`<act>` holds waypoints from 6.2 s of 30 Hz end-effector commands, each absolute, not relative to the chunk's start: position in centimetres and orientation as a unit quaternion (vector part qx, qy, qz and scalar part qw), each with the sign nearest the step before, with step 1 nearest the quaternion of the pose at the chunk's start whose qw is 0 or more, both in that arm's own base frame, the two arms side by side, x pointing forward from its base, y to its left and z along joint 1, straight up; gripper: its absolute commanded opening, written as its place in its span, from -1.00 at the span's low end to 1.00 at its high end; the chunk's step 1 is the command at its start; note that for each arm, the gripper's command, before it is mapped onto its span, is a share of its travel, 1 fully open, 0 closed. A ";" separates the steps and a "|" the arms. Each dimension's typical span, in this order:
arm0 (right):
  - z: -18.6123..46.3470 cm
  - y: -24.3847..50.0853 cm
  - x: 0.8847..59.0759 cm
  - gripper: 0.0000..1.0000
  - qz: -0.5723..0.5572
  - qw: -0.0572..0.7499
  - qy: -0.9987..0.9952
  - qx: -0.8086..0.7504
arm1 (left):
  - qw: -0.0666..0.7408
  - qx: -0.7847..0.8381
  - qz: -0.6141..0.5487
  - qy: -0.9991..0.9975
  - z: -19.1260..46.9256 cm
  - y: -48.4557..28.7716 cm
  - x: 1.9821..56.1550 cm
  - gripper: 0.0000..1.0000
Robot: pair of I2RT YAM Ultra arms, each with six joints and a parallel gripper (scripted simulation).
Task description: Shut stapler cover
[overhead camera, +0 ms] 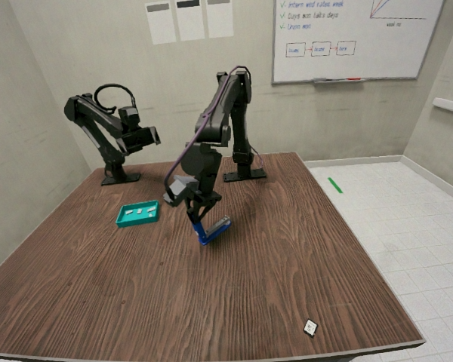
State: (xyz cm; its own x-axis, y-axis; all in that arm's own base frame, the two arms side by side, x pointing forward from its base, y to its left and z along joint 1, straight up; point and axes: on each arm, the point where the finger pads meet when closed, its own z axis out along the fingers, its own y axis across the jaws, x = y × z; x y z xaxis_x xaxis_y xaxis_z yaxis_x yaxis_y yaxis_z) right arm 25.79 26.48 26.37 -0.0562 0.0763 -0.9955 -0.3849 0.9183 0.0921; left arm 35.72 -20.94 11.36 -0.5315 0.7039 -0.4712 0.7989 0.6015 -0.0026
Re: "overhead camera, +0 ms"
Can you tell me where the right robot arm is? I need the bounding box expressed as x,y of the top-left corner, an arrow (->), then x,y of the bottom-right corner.
63,93 -> 141,186

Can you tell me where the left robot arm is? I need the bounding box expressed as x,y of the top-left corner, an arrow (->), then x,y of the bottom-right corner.
180,70 -> 267,183

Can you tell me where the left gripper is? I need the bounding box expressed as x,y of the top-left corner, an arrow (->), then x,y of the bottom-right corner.
169,173 -> 222,224

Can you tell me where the teal shallow tray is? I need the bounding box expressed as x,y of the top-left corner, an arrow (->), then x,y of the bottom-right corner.
116,200 -> 159,228

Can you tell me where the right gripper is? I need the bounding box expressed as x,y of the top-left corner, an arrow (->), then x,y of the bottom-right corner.
116,115 -> 161,157

